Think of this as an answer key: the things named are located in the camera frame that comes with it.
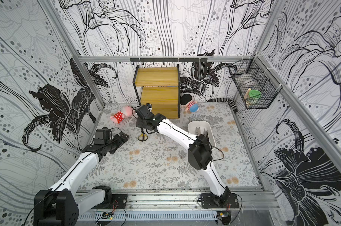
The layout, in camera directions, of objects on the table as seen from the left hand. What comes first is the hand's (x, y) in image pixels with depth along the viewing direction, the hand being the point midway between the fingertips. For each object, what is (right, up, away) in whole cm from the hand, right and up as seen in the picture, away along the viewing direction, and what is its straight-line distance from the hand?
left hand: (127, 141), depth 86 cm
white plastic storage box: (+51, +9, +15) cm, 54 cm away
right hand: (+9, +13, +1) cm, 16 cm away
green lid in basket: (+76, +28, -7) cm, 81 cm away
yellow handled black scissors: (+7, +1, +13) cm, 14 cm away
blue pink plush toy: (+44, +23, +24) cm, 55 cm away
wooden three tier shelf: (+18, +40, +25) cm, 50 cm away
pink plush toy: (-8, +19, +19) cm, 28 cm away
